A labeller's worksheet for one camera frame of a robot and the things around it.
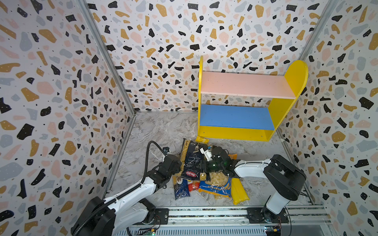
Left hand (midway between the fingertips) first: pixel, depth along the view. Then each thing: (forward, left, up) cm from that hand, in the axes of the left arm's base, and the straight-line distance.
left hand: (175, 160), depth 85 cm
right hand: (-5, -10, +1) cm, 11 cm away
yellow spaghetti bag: (-17, -35, -6) cm, 40 cm away
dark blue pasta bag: (-15, -4, -5) cm, 17 cm away
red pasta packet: (-13, -11, -5) cm, 18 cm away
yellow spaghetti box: (+17, -16, -5) cm, 24 cm away
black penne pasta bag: (+1, -9, +3) cm, 9 cm away
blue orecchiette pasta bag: (-15, -24, -2) cm, 29 cm away
